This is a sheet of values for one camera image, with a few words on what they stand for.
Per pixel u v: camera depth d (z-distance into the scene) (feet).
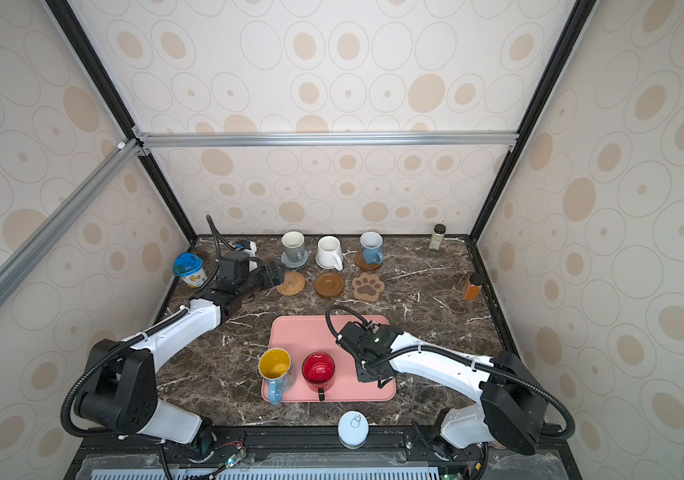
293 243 3.55
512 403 1.36
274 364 2.74
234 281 2.21
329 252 3.45
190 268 3.21
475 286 3.12
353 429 2.34
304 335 3.03
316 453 2.39
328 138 4.10
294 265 3.59
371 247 3.38
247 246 2.60
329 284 3.48
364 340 2.05
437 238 3.69
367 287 3.41
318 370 2.79
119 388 1.41
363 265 3.59
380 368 1.85
